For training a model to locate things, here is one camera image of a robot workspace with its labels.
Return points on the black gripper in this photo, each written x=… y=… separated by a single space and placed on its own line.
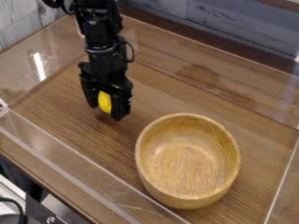
x=104 y=72

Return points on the clear acrylic tray wall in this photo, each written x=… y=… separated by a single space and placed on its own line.
x=79 y=153

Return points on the black metal bracket with bolt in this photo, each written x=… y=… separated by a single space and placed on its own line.
x=51 y=211

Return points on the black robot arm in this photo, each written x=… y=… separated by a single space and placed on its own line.
x=100 y=24

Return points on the yellow lemon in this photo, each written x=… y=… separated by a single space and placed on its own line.
x=104 y=102

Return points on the brown wooden bowl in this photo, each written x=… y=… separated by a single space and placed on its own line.
x=187 y=159

